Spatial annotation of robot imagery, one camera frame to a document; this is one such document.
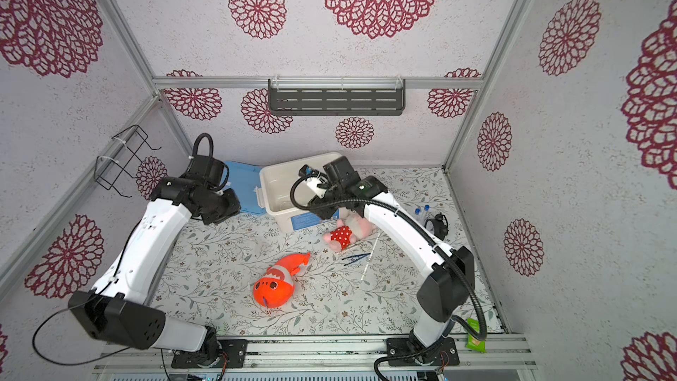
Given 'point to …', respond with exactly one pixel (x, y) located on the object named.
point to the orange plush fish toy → (276, 287)
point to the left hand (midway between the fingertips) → (236, 215)
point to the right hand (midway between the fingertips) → (316, 195)
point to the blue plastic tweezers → (362, 256)
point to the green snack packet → (472, 341)
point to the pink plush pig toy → (350, 227)
